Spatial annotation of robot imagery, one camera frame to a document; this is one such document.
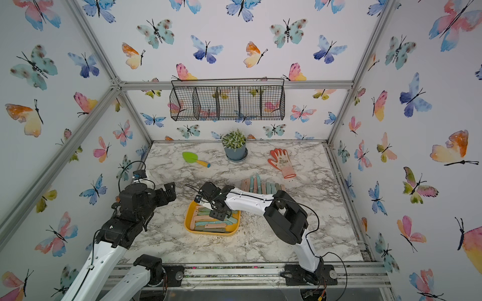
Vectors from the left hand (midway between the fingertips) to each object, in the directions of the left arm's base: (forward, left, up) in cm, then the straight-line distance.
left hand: (165, 185), depth 75 cm
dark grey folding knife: (+12, -48, -23) cm, 55 cm away
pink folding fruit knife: (+14, -31, -23) cm, 41 cm away
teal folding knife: (+10, -44, -22) cm, 50 cm away
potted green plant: (+28, -26, -8) cm, 39 cm away
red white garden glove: (+27, -53, -21) cm, 63 cm away
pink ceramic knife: (+13, -37, -23) cm, 45 cm away
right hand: (-1, -20, -18) cm, 27 cm away
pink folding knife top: (+11, -51, -22) cm, 57 cm away
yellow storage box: (-5, -9, -22) cm, 25 cm away
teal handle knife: (+10, -46, -22) cm, 52 cm away
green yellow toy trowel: (+34, 0, -24) cm, 41 cm away
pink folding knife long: (+10, -41, -22) cm, 48 cm away
